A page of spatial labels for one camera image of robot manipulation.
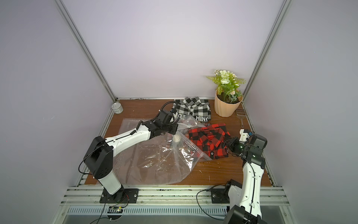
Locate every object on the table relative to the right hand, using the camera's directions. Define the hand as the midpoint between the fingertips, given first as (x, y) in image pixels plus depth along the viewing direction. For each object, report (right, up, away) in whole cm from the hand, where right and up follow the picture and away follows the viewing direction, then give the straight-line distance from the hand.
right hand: (229, 134), depth 77 cm
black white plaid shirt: (-13, +15, +33) cm, 39 cm away
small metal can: (-78, +16, +31) cm, 86 cm away
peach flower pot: (+4, +18, +18) cm, 26 cm away
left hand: (-29, +4, +10) cm, 31 cm away
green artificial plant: (+3, +32, +13) cm, 34 cm away
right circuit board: (-2, -38, -6) cm, 38 cm away
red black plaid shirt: (-9, -4, +3) cm, 11 cm away
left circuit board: (-62, -41, -5) cm, 74 cm away
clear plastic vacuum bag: (-39, -18, +9) cm, 44 cm away
